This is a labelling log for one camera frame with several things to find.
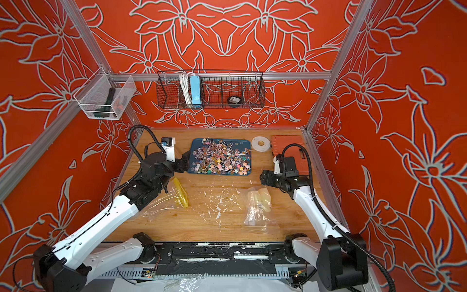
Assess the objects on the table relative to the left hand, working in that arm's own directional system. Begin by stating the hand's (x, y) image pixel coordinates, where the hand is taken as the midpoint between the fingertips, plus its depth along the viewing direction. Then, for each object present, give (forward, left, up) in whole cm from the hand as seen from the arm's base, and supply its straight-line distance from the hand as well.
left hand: (181, 149), depth 74 cm
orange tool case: (+26, -47, -21) cm, 58 cm away
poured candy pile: (+13, -13, -22) cm, 28 cm away
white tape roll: (+29, -38, -26) cm, 54 cm away
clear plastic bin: (+28, +46, +5) cm, 54 cm away
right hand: (0, -39, -16) cm, 42 cm away
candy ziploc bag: (-12, +5, -23) cm, 26 cm away
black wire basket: (+41, -10, +4) cm, 42 cm away
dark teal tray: (+26, +4, -26) cm, 37 cm away
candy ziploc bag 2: (-14, -34, -20) cm, 42 cm away
